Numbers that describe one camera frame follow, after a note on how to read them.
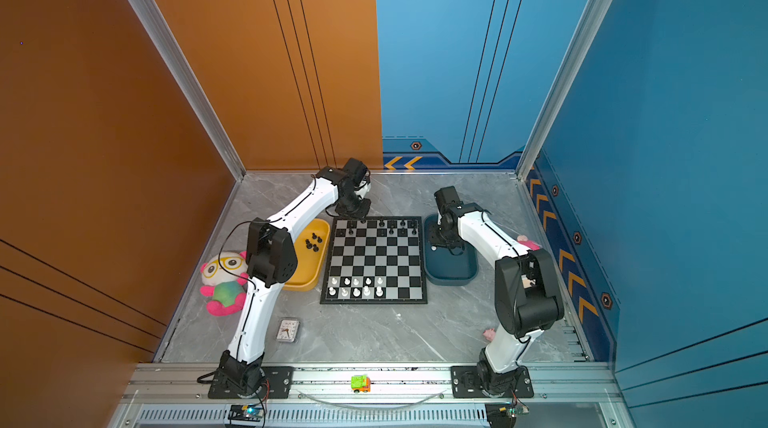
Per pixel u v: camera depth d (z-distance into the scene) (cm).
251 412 71
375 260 93
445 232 70
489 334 79
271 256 59
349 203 83
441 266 88
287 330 80
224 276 85
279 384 75
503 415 71
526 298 46
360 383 72
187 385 76
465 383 72
